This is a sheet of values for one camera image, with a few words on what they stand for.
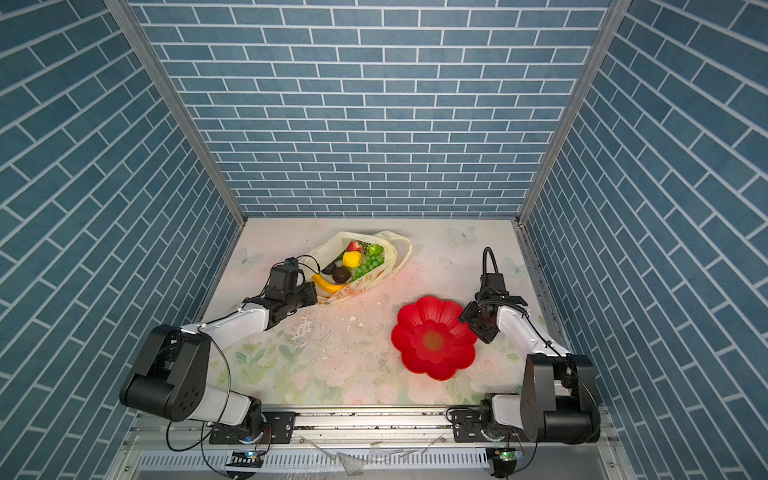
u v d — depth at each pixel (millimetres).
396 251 990
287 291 724
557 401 418
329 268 971
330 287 980
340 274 990
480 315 663
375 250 1046
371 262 1023
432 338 893
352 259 1019
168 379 434
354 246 1058
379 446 720
